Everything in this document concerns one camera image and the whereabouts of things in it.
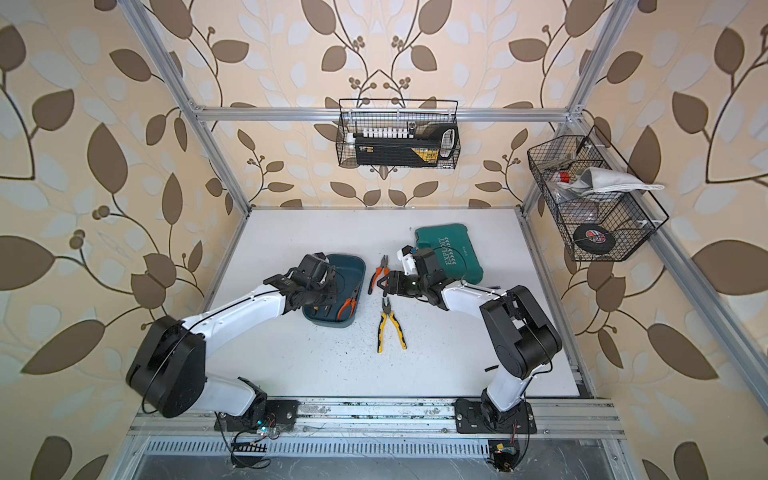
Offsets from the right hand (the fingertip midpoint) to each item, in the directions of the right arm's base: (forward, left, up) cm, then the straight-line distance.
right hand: (384, 284), depth 91 cm
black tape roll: (-3, -52, +22) cm, 57 cm away
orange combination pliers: (+11, +1, -7) cm, 13 cm away
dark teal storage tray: (+9, +12, -6) cm, 16 cm away
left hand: (-3, +14, +1) cm, 14 cm away
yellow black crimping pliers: (-7, 0, -7) cm, 10 cm away
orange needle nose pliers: (-3, +12, -6) cm, 13 cm away
